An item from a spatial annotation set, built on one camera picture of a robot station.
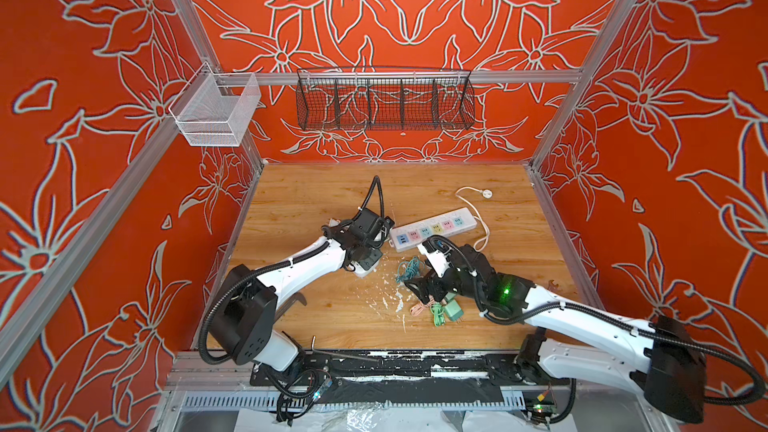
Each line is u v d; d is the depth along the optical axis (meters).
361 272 0.89
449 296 0.67
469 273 0.56
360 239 0.64
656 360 0.40
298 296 0.86
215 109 0.93
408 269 0.89
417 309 0.81
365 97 1.01
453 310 0.80
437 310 0.81
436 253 0.66
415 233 0.96
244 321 0.43
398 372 0.74
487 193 1.07
